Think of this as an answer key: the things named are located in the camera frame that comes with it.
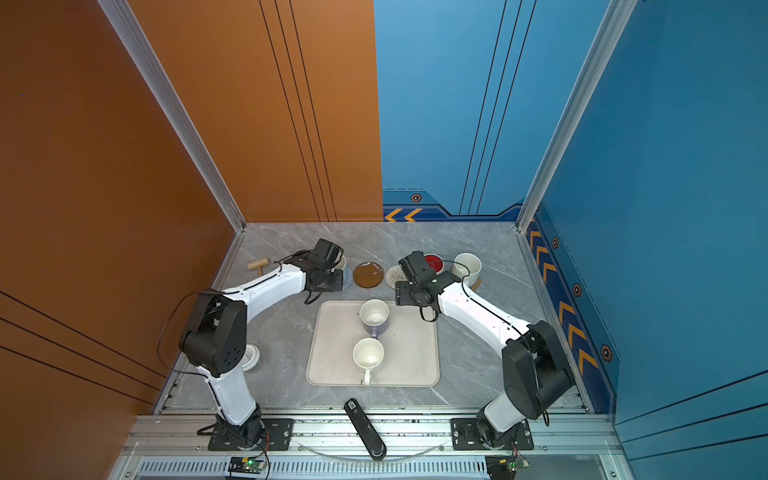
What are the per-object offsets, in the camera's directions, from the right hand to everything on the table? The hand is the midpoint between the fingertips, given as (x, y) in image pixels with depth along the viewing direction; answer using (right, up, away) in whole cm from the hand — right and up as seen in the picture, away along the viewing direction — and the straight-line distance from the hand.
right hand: (406, 294), depth 87 cm
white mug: (+23, +9, +10) cm, 26 cm away
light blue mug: (-18, +9, -7) cm, 21 cm away
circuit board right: (+22, -38, -18) cm, 48 cm away
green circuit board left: (-39, -39, -16) cm, 58 cm away
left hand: (-22, +4, +9) cm, 24 cm away
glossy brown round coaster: (-13, +4, +18) cm, 22 cm away
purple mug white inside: (-10, -7, +6) cm, 14 cm away
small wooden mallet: (-52, +8, +19) cm, 56 cm away
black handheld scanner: (-10, -31, -16) cm, 36 cm away
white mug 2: (-11, -16, -3) cm, 20 cm away
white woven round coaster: (-3, +4, +18) cm, 19 cm away
